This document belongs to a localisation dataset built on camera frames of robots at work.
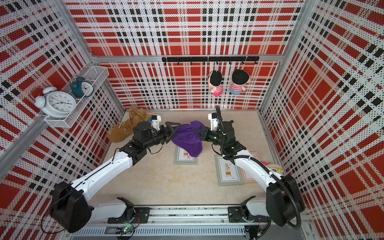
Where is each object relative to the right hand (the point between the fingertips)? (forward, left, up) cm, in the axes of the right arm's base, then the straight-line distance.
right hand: (196, 129), depth 76 cm
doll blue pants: (+35, -27, +6) cm, 45 cm away
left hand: (+1, +8, 0) cm, 8 cm away
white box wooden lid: (+1, +20, +6) cm, 21 cm away
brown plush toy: (+12, +51, -17) cm, 56 cm away
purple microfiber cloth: (-1, +6, -5) cm, 7 cm away
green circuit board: (-41, +33, -24) cm, 58 cm away
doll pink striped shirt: (+38, -12, +3) cm, 40 cm away
